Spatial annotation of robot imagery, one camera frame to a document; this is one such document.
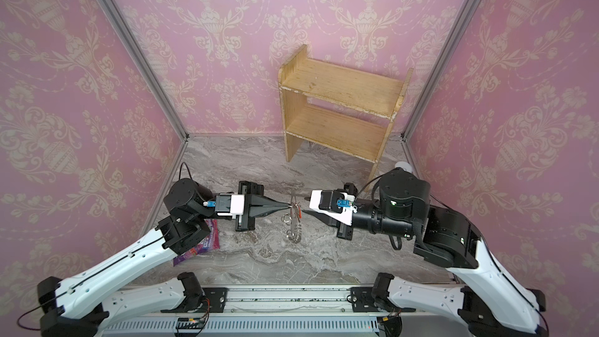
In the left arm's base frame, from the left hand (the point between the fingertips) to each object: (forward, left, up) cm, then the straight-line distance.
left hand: (286, 208), depth 47 cm
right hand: (+2, -5, 0) cm, 5 cm away
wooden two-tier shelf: (+68, -19, -28) cm, 76 cm away
